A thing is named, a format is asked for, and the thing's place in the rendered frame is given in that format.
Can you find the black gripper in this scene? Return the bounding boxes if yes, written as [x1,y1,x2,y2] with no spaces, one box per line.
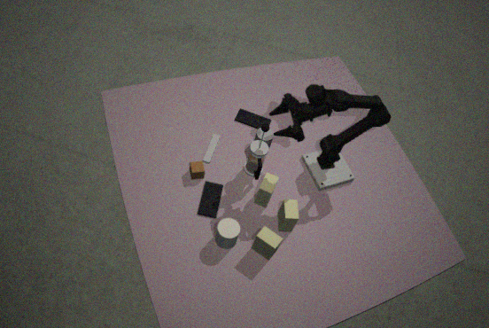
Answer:
[269,93,315,142]

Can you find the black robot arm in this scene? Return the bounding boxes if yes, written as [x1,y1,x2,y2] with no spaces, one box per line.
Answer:
[286,84,391,169]

